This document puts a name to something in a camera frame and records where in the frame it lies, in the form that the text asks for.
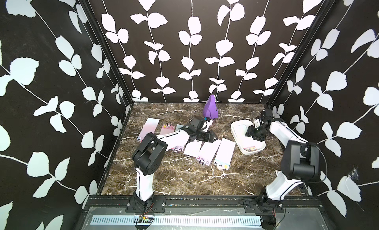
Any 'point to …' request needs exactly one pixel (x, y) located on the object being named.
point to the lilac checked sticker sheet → (192, 148)
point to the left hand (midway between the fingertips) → (216, 136)
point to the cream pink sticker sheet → (250, 148)
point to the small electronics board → (144, 219)
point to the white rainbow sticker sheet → (224, 155)
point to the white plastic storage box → (246, 144)
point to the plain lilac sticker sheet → (208, 151)
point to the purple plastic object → (210, 109)
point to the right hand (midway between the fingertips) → (247, 132)
